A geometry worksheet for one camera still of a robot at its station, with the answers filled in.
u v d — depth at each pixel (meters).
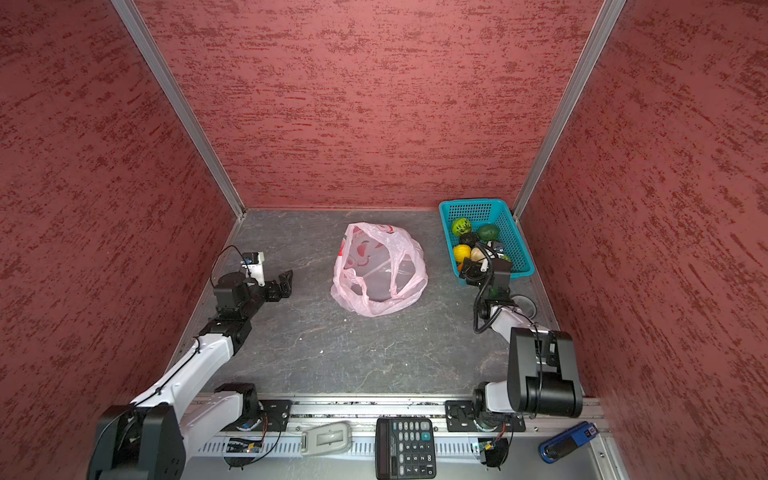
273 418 0.74
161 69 0.80
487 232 1.08
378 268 1.03
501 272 0.70
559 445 0.67
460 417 0.74
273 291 0.76
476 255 1.00
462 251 1.02
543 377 0.43
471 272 0.83
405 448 0.68
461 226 1.08
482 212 1.14
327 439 0.69
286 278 0.78
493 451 0.71
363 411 0.76
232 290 0.62
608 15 0.71
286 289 0.78
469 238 1.06
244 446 0.72
